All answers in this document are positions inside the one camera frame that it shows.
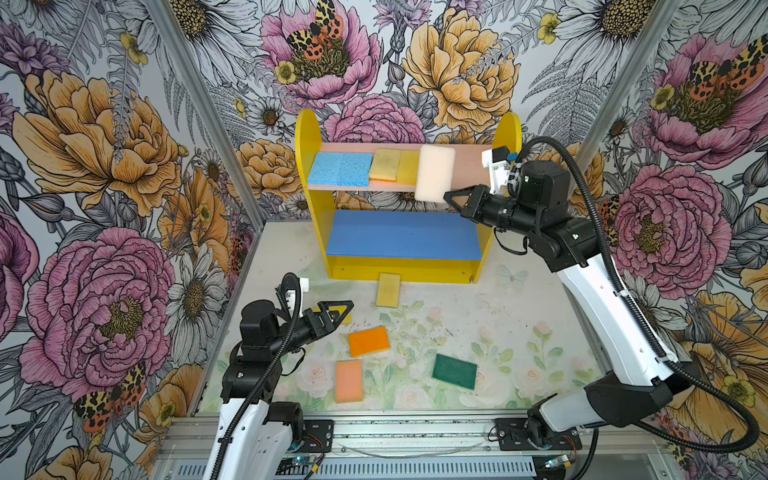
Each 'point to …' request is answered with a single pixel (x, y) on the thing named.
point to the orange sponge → (368, 341)
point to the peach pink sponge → (348, 381)
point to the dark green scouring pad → (457, 372)
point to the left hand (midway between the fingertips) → (347, 318)
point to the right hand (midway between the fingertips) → (444, 207)
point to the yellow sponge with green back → (388, 291)
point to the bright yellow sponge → (340, 308)
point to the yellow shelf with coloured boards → (420, 246)
